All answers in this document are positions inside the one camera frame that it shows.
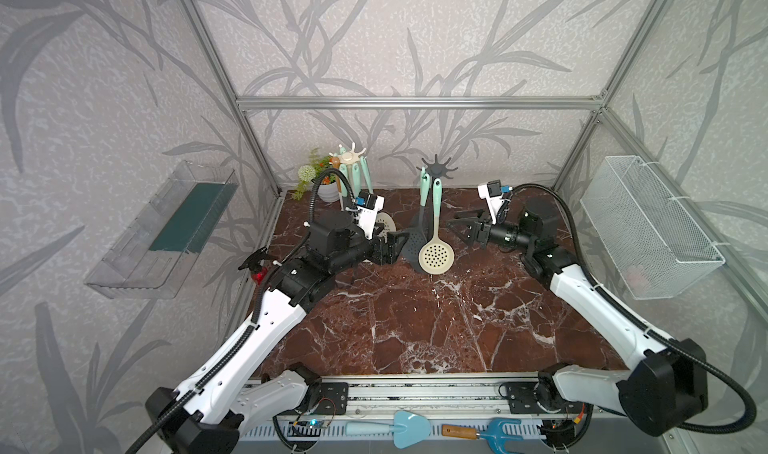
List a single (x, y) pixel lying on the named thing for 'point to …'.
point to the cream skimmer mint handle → (436, 257)
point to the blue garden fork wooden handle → (493, 433)
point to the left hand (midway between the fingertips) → (398, 232)
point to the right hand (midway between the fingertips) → (450, 220)
